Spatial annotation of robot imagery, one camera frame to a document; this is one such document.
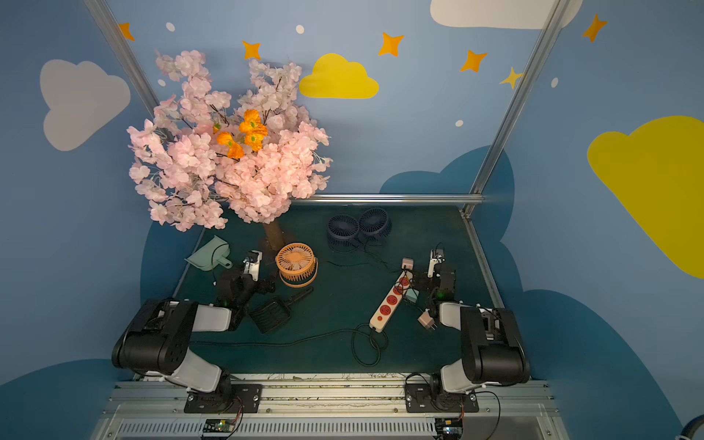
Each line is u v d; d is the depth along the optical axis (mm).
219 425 718
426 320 865
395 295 922
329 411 746
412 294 931
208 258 1060
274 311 911
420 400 744
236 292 745
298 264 950
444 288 731
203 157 559
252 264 806
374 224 1056
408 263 1013
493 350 454
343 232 1017
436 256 819
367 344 844
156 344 451
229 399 691
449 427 720
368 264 1044
